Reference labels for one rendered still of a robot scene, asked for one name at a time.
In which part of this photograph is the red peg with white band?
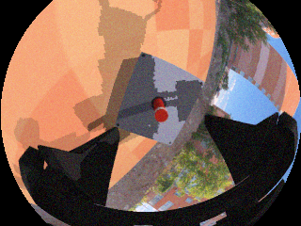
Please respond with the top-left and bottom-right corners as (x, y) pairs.
(153, 98), (168, 121)

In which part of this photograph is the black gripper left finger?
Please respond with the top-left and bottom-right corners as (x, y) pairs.
(38, 127), (120, 206)

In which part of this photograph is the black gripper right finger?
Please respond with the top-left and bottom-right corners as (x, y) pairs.
(204, 113), (278, 185)

